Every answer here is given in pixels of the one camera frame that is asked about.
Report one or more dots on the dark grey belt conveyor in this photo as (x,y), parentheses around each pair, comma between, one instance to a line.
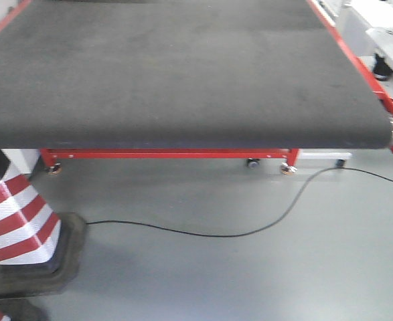
(149,83)

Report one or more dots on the red white striped cone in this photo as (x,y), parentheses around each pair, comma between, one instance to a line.
(15,227)
(2,312)

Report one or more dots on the white wheeled machine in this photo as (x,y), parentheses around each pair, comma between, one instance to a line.
(390,43)

